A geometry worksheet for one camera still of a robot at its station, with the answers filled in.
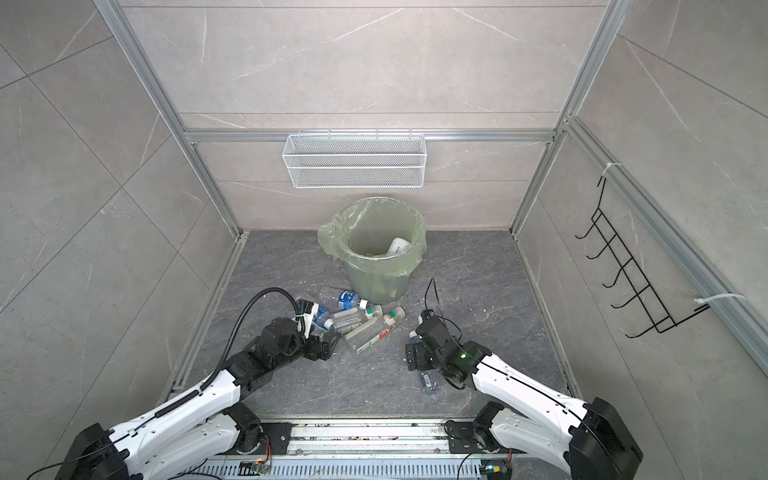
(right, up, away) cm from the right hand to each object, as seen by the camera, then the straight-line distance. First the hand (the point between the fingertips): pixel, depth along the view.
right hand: (420, 348), depth 83 cm
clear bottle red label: (-16, +1, +8) cm, 18 cm away
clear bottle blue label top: (-22, +12, +9) cm, 27 cm away
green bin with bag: (-12, +31, +17) cm, 38 cm away
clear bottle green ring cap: (-23, +6, +11) cm, 26 cm away
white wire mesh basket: (-21, +59, +17) cm, 65 cm away
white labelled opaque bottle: (-6, +29, +9) cm, 31 cm away
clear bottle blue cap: (+2, -8, -6) cm, 10 cm away
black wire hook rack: (+47, +22, -16) cm, 54 cm away
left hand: (-26, +7, -2) cm, 27 cm away
